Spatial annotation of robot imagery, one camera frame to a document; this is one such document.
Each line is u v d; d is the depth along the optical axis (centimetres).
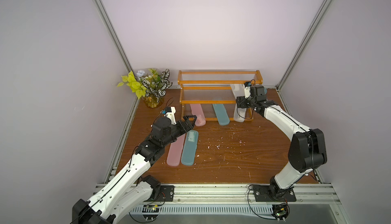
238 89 97
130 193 56
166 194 73
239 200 73
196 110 103
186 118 64
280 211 70
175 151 86
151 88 87
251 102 76
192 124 65
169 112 67
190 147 88
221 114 100
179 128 64
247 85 81
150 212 72
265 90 117
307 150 45
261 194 73
